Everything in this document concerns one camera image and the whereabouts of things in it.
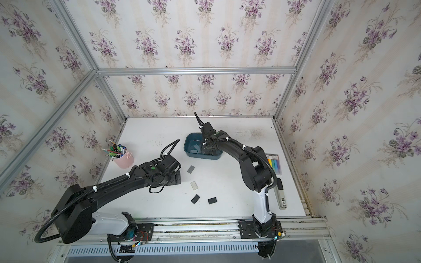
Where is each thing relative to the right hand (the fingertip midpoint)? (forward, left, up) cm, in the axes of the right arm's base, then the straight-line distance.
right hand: (209, 146), depth 96 cm
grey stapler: (-28, -35, 0) cm, 45 cm away
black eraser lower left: (-29, +7, -7) cm, 30 cm away
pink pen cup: (-11, +46, 0) cm, 48 cm away
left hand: (-21, +18, -1) cm, 28 cm away
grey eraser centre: (-13, +11, -6) cm, 18 cm away
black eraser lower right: (-30, -2, -6) cm, 30 cm away
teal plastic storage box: (+2, +10, -5) cm, 12 cm away
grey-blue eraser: (0, +8, -5) cm, 10 cm away
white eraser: (-22, +8, -6) cm, 24 cm away
